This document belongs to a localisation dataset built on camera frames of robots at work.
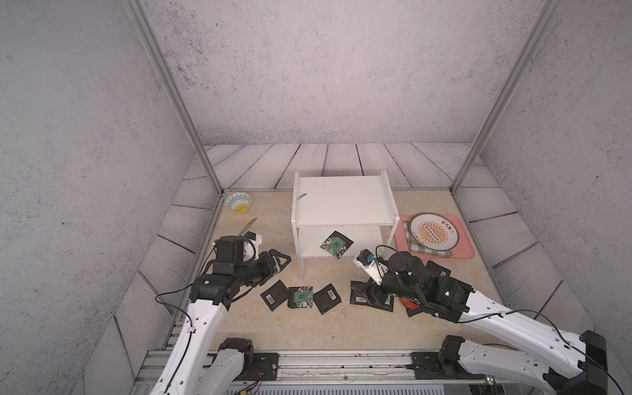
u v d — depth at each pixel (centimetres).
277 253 68
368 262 60
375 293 61
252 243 69
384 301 63
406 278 54
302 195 74
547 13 71
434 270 93
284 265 68
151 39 75
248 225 108
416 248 98
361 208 70
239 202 115
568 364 40
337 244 83
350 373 73
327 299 87
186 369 41
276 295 88
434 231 104
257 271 64
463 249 99
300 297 87
